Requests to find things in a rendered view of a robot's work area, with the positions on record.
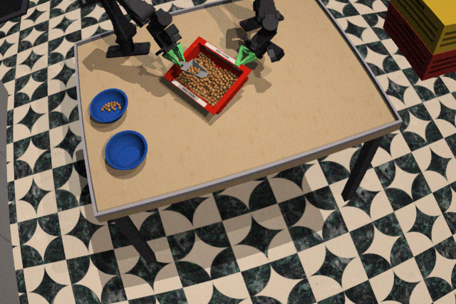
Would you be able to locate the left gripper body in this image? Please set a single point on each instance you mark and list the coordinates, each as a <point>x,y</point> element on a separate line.
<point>254,47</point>

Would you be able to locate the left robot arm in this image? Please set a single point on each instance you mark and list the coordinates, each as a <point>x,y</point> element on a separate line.
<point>267,10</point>

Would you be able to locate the red cardboard food box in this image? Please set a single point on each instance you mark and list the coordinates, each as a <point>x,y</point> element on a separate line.
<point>221,60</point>

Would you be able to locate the grey table edge rim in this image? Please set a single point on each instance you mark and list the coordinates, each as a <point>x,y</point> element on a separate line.
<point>242,174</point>

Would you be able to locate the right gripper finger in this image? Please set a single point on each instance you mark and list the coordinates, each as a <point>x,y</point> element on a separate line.
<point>178,52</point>
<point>173,59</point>

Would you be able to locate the blue bowl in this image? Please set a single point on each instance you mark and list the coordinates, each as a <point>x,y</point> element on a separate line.
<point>105,97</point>
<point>125,149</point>

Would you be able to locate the grey scoop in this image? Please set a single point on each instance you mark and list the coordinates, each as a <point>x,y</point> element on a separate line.
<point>186,65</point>

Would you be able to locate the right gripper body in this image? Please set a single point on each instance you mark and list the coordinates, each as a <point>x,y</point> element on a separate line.
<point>167,48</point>

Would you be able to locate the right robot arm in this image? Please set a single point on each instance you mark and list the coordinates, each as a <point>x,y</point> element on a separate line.
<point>140,12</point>

